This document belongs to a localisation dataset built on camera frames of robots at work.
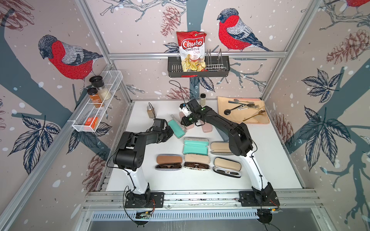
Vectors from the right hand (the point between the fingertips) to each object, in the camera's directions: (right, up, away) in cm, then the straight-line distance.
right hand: (181, 122), depth 97 cm
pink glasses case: (+1, +5, -7) cm, 9 cm away
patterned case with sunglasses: (+10, -23, -13) cm, 28 cm away
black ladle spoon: (+37, +7, +14) cm, 40 cm away
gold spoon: (+62, +7, +13) cm, 64 cm away
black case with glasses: (+28, -25, -14) cm, 40 cm away
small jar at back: (+16, +17, +14) cm, 28 cm away
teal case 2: (+10, -16, -3) cm, 19 cm away
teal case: (-3, -5, +2) cm, 6 cm away
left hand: (-4, -5, +2) cm, 6 cm away
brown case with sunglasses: (-7, -24, -11) cm, 27 cm away
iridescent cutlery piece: (+46, +15, +21) cm, 52 cm away
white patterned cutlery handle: (+49, +11, +17) cm, 53 cm away
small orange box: (-39, +3, -33) cm, 51 cm away
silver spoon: (+47, +17, +24) cm, 55 cm away
